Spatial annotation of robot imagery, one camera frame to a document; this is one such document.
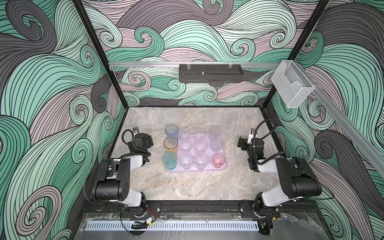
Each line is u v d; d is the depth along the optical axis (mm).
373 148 518
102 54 882
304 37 812
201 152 931
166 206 747
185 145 944
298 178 451
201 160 886
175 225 697
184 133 1008
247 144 830
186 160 901
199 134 981
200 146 925
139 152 711
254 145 698
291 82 802
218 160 898
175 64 923
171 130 957
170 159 836
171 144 902
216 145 961
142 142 698
